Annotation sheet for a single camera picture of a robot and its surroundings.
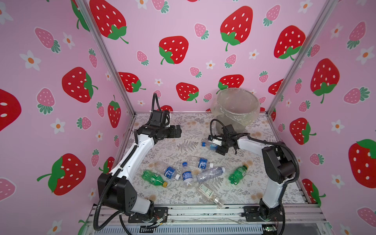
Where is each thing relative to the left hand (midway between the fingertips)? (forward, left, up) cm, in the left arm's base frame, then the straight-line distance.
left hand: (175, 130), depth 83 cm
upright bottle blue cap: (-20, -7, -16) cm, 27 cm away
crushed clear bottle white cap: (-16, -20, -21) cm, 34 cm away
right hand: (+3, -27, -18) cm, 32 cm away
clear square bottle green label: (-30, -20, -17) cm, 40 cm away
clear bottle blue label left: (-18, +4, -16) cm, 24 cm away
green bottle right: (-18, -38, -17) cm, 45 cm away
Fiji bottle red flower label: (-1, -23, -16) cm, 28 cm away
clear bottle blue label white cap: (-13, -17, -16) cm, 26 cm away
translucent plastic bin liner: (+31, -44, -8) cm, 55 cm away
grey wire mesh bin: (+11, -41, -11) cm, 44 cm away
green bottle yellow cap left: (-22, +12, -17) cm, 30 cm away
